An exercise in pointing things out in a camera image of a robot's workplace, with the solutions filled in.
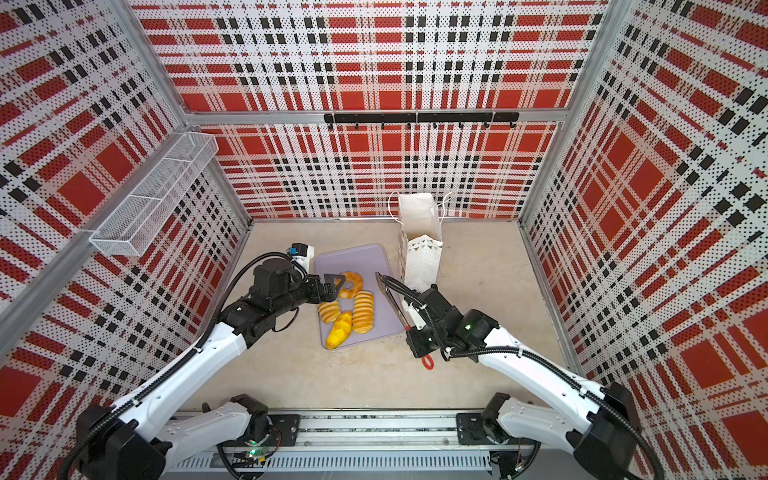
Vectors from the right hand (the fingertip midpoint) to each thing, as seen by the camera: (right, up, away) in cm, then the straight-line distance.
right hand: (412, 343), depth 74 cm
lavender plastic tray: (-16, +19, +37) cm, 45 cm away
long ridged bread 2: (-15, +3, +16) cm, 22 cm away
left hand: (-21, +15, +4) cm, 26 cm away
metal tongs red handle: (+3, -3, -4) cm, 6 cm away
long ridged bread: (-25, +5, +17) cm, 31 cm away
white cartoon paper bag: (+3, +26, +8) cm, 28 cm away
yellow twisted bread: (-21, -1, +14) cm, 25 cm away
